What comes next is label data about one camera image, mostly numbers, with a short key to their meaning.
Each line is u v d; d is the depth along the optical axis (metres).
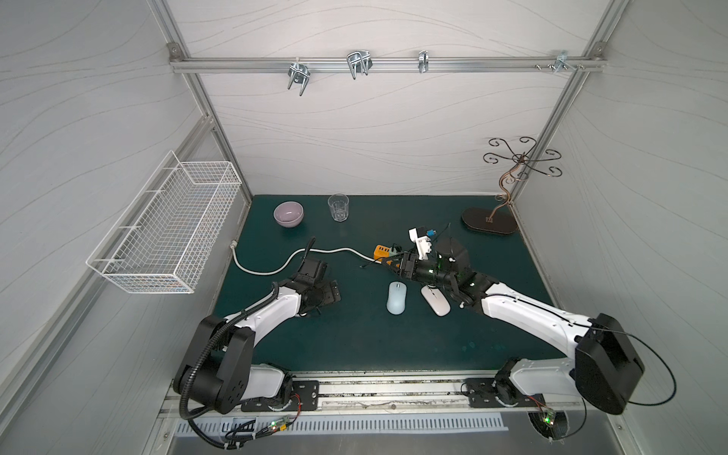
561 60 0.76
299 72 0.78
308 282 0.70
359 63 0.77
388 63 0.78
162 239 0.69
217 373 0.41
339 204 1.14
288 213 1.11
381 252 1.01
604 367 0.41
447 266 0.60
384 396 0.75
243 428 0.72
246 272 0.98
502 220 1.10
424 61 0.78
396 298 0.90
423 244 0.72
